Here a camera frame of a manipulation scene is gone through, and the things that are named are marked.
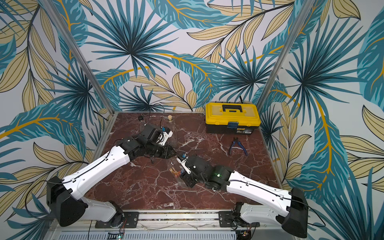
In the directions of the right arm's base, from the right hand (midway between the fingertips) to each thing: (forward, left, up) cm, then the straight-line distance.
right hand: (184, 172), depth 73 cm
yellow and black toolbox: (+33, -29, +3) cm, 44 cm away
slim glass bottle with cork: (+3, +5, +4) cm, 7 cm away
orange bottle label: (+6, +5, -16) cm, 18 cm away
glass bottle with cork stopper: (+26, +7, +10) cm, 29 cm away
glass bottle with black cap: (+26, +23, +11) cm, 37 cm away
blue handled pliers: (+28, -35, -15) cm, 47 cm away
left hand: (+7, +5, +4) cm, 10 cm away
